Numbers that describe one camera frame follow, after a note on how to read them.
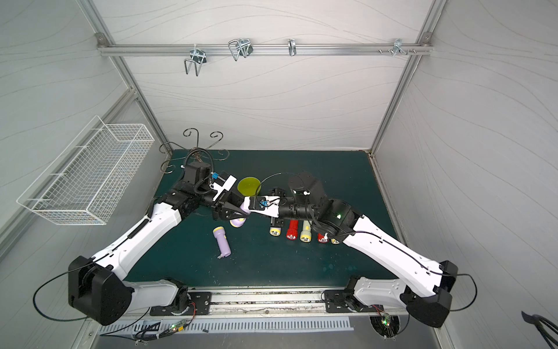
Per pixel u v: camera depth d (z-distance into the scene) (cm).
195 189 58
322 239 86
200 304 73
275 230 88
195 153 59
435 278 39
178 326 69
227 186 57
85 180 68
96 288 39
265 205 47
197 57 78
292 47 78
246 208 47
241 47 77
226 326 70
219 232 87
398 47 76
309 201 46
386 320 72
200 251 86
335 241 86
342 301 74
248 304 75
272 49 79
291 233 87
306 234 87
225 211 60
